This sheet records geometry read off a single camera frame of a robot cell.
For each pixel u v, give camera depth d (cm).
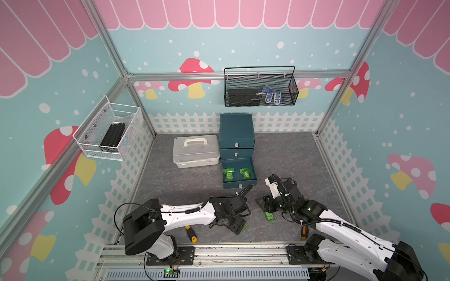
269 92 88
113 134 71
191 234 79
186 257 75
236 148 93
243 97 89
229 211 62
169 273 73
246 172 99
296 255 74
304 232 78
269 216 84
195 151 96
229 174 98
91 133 68
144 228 42
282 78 90
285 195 59
